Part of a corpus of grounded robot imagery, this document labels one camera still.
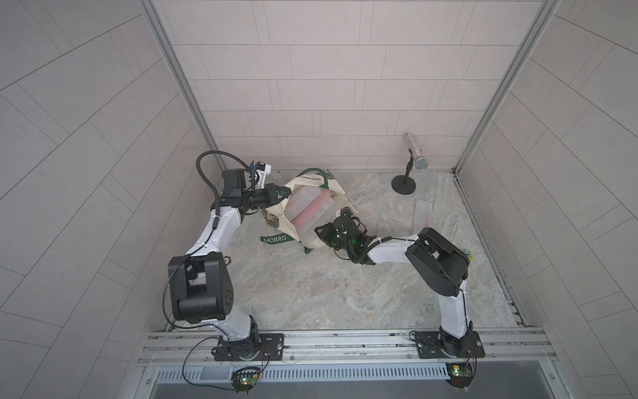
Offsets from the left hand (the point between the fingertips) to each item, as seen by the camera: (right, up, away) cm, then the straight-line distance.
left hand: (291, 189), depth 82 cm
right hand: (+7, -15, +9) cm, 19 cm away
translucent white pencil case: (+1, -3, +11) cm, 12 cm away
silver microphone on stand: (+47, +3, +29) cm, 55 cm away
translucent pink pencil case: (+11, -2, +12) cm, 16 cm away
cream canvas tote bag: (-4, -9, -2) cm, 10 cm away
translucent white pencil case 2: (+51, -10, +17) cm, 55 cm away
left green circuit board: (-9, -50, -18) cm, 54 cm away
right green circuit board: (+49, -51, -14) cm, 73 cm away
